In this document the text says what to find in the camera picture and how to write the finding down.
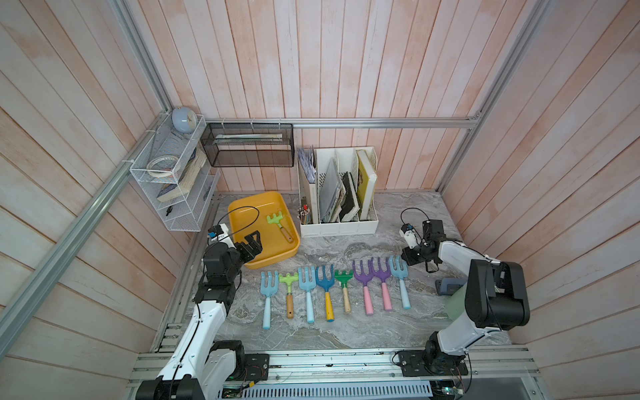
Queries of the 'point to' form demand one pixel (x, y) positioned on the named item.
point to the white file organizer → (339, 186)
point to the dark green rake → (344, 277)
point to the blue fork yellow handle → (327, 285)
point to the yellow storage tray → (269, 214)
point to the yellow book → (366, 177)
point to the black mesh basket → (249, 144)
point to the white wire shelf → (187, 212)
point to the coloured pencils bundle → (303, 213)
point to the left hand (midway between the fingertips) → (251, 239)
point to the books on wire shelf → (183, 185)
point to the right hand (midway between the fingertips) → (406, 252)
